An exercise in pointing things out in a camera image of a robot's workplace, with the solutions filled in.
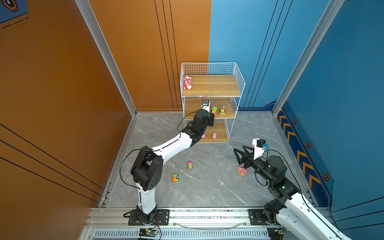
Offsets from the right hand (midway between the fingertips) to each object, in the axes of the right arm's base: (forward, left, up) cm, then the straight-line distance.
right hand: (237, 149), depth 73 cm
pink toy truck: (+1, +25, -19) cm, 31 cm away
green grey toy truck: (+22, +6, +6) cm, 23 cm away
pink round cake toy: (-3, -6, -20) cm, 21 cm away
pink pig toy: (+22, +16, -19) cm, 33 cm away
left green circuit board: (-32, +44, -23) cm, 59 cm away
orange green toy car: (-7, +33, -20) cm, 39 cm away
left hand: (+23, +12, +5) cm, 27 cm away
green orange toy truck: (+22, +10, +6) cm, 25 cm away
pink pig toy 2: (+22, +8, -19) cm, 30 cm away
